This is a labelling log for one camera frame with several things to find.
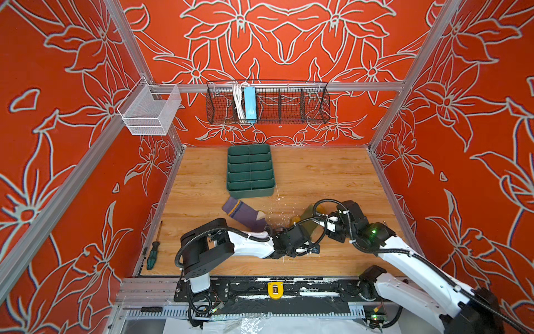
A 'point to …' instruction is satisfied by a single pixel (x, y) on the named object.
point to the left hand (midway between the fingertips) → (297, 234)
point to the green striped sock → (306, 220)
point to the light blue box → (250, 104)
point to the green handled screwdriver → (152, 256)
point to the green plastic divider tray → (249, 171)
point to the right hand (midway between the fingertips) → (325, 218)
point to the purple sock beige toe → (252, 219)
